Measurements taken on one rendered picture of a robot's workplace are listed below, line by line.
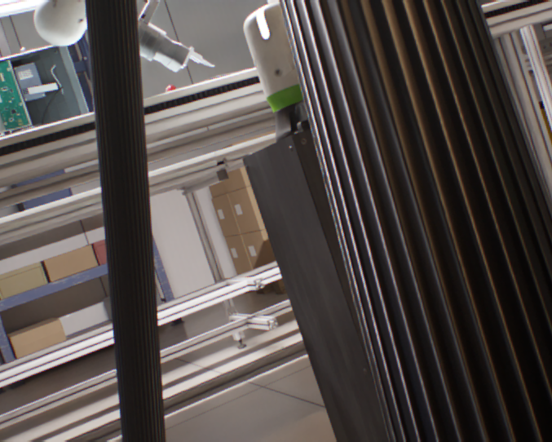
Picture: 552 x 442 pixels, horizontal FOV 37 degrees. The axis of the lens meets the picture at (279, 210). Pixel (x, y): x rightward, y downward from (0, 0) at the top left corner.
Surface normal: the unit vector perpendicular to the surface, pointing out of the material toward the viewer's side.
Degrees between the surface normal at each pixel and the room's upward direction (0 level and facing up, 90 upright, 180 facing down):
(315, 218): 90
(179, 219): 90
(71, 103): 90
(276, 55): 90
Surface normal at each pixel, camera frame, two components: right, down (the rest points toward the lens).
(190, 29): 0.37, -0.08
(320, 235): -0.90, 0.32
